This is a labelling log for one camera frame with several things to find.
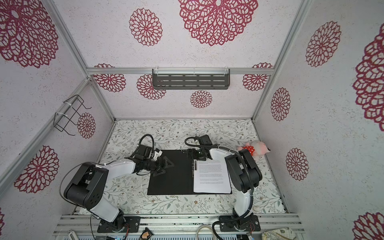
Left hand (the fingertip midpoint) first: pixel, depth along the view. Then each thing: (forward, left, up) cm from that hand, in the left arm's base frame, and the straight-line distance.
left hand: (169, 169), depth 88 cm
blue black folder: (-4, -4, -4) cm, 7 cm away
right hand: (+11, -12, 0) cm, 16 cm away
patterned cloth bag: (-32, -55, -1) cm, 64 cm away
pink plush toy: (+14, -56, 0) cm, 57 cm away
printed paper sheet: (-2, -25, -5) cm, 26 cm away
